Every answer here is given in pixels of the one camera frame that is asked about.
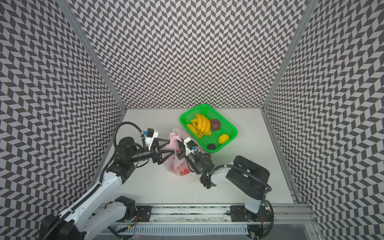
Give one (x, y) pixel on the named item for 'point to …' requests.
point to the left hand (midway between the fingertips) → (172, 148)
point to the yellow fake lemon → (223, 138)
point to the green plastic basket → (227, 126)
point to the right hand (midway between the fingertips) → (175, 141)
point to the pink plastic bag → (179, 167)
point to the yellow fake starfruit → (193, 129)
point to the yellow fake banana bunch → (201, 126)
